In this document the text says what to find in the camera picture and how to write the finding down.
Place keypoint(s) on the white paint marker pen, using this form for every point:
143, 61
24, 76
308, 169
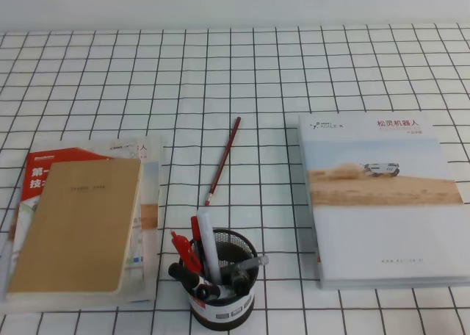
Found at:
209, 245

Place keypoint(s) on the red cap black pen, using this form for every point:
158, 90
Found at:
197, 237

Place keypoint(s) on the clear grey pen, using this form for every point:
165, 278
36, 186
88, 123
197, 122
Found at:
249, 264

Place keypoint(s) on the black mesh pen holder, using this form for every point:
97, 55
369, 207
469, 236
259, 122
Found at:
227, 314

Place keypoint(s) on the red retractable pen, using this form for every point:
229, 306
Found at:
186, 253

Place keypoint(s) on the red pencil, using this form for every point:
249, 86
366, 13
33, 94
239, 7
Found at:
223, 159

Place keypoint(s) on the checkered white tablecloth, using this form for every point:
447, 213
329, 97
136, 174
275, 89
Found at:
188, 86

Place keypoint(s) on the short black marker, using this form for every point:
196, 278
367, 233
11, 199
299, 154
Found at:
240, 283

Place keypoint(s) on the black marker red label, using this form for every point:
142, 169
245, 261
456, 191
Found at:
198, 286

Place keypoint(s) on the white brochure under stack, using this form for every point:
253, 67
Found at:
148, 188

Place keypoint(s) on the white robot catalogue stack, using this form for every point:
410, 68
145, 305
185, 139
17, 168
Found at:
386, 209

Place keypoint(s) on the tan kraft notebook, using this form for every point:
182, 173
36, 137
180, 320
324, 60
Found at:
79, 236

